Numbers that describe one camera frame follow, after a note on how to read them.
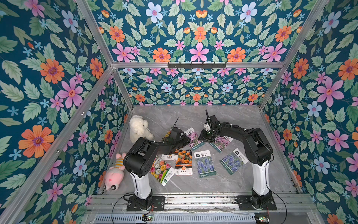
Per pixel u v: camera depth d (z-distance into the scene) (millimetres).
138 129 842
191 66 929
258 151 547
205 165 869
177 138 803
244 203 729
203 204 749
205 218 765
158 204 734
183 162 884
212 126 815
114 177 766
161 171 845
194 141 982
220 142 971
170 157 907
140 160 494
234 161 890
